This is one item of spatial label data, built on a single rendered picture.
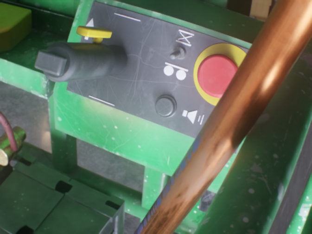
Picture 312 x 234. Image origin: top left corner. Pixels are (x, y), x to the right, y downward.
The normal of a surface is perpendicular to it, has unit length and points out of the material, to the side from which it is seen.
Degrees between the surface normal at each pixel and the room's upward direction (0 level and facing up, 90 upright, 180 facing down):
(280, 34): 87
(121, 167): 0
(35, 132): 0
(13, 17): 0
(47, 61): 58
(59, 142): 90
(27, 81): 90
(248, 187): 9
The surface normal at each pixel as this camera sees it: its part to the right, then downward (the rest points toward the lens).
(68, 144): 0.90, 0.34
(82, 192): 0.07, -0.73
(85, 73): 0.76, 0.62
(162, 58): -0.33, 0.11
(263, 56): -0.69, 0.39
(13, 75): -0.44, 0.59
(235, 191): -0.35, -0.81
